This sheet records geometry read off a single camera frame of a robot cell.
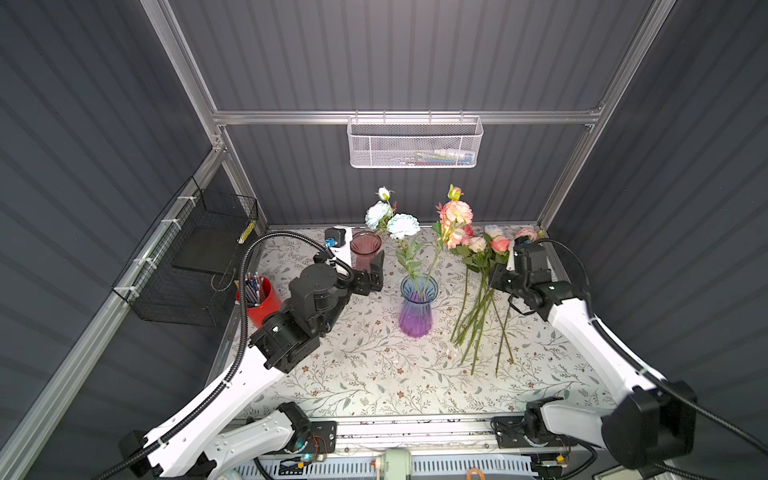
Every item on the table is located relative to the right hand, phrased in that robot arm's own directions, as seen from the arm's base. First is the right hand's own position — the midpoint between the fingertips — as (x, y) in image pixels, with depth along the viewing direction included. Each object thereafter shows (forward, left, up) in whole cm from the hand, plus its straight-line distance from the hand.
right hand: (497, 273), depth 83 cm
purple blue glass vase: (-6, +23, 0) cm, 23 cm away
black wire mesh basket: (-8, +80, +12) cm, 81 cm away
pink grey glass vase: (+12, +38, -1) cm, 40 cm away
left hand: (-8, +36, +20) cm, 42 cm away
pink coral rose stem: (+16, -6, -14) cm, 22 cm away
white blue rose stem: (+28, -7, -11) cm, 31 cm away
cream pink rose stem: (+20, 0, -11) cm, 23 cm away
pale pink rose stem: (+29, -23, -14) cm, 39 cm away
